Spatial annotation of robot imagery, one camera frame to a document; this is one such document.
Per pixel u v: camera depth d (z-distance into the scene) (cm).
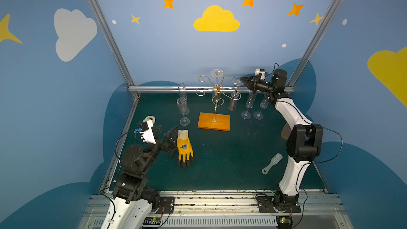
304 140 53
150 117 107
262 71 84
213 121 104
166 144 58
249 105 101
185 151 90
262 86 78
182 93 98
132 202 46
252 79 78
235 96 92
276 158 88
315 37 89
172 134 58
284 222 73
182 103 98
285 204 69
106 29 84
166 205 73
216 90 82
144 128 55
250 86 80
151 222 73
